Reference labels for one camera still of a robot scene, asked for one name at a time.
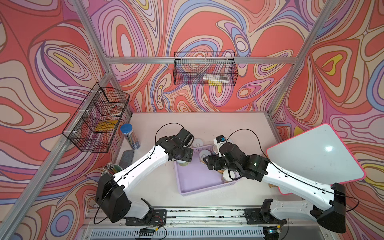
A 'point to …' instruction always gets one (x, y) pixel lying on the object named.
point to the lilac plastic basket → (197, 176)
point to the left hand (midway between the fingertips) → (186, 154)
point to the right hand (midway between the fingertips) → (212, 162)
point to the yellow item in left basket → (107, 125)
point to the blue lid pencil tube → (127, 129)
